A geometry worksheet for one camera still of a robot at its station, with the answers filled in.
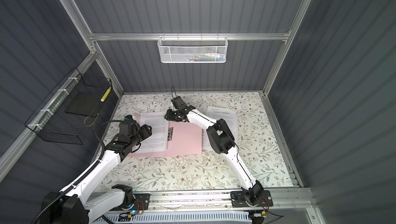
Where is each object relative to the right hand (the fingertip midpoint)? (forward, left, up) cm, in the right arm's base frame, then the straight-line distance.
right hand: (167, 118), depth 99 cm
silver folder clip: (-9, -2, -4) cm, 10 cm away
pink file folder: (-14, -12, -1) cm, 18 cm away
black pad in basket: (-8, +35, +24) cm, 43 cm away
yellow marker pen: (-3, +29, +23) cm, 37 cm away
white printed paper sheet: (-14, +5, -5) cm, 16 cm away
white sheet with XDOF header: (+9, -35, -6) cm, 37 cm away
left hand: (-13, +7, +9) cm, 18 cm away
